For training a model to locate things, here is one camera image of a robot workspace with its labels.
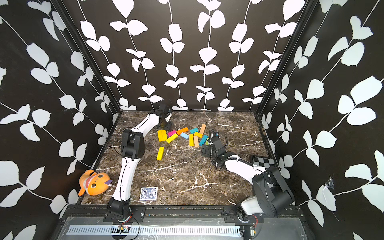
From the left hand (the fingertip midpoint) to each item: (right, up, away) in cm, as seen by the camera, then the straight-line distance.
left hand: (167, 124), depth 109 cm
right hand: (+29, -13, -18) cm, 37 cm away
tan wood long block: (+22, -14, -8) cm, 27 cm away
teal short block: (+19, -5, -2) cm, 20 cm away
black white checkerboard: (+63, -24, -19) cm, 70 cm away
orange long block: (+12, -4, -2) cm, 13 cm away
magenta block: (+4, -6, -3) cm, 8 cm away
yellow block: (-1, -8, -5) cm, 9 cm away
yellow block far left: (-5, -8, -5) cm, 11 cm away
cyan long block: (+26, -11, -7) cm, 29 cm away
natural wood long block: (+27, -3, +1) cm, 27 cm away
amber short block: (+24, -8, -4) cm, 25 cm away
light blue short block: (+13, -8, -4) cm, 16 cm away
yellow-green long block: (+4, -10, -5) cm, 12 cm away
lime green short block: (+29, -13, -8) cm, 33 cm away
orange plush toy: (-31, -31, -34) cm, 55 cm away
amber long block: (+18, -11, -8) cm, 22 cm away
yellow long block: (-2, -19, -14) cm, 24 cm away
